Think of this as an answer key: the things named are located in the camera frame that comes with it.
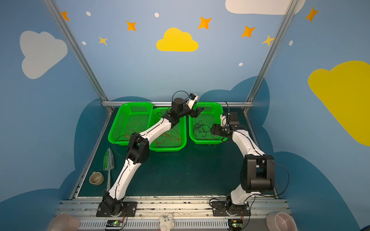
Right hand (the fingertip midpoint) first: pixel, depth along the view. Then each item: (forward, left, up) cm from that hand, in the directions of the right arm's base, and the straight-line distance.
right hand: (218, 128), depth 92 cm
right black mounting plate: (-43, -1, -13) cm, 45 cm away
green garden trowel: (-24, +69, -12) cm, 74 cm away
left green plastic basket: (+16, +67, -12) cm, 70 cm away
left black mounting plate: (-48, +51, 0) cm, 70 cm away
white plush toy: (-52, +27, -9) cm, 59 cm away
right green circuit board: (-49, -7, -15) cm, 52 cm away
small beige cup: (-33, +72, -11) cm, 80 cm away
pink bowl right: (-47, -29, -13) cm, 57 cm away
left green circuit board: (-53, +54, -13) cm, 77 cm away
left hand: (+14, +13, +10) cm, 21 cm away
